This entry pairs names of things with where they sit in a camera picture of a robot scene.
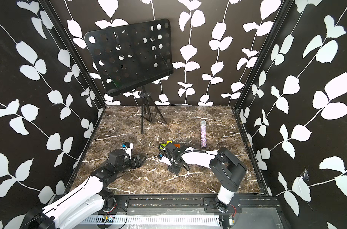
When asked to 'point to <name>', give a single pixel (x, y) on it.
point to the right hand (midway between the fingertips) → (171, 165)
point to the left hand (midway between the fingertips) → (143, 156)
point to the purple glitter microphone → (203, 124)
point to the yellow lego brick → (168, 141)
